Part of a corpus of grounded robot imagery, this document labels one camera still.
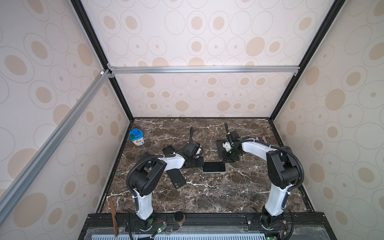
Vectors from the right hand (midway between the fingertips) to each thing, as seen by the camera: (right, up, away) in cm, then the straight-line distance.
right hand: (224, 161), depth 96 cm
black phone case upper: (-37, +7, +6) cm, 38 cm away
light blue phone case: (-8, -7, -4) cm, 11 cm away
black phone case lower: (-30, -9, -6) cm, 32 cm away
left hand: (-11, 0, -4) cm, 11 cm away
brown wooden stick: (-60, -24, -20) cm, 68 cm away
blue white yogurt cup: (-57, +16, +1) cm, 59 cm away
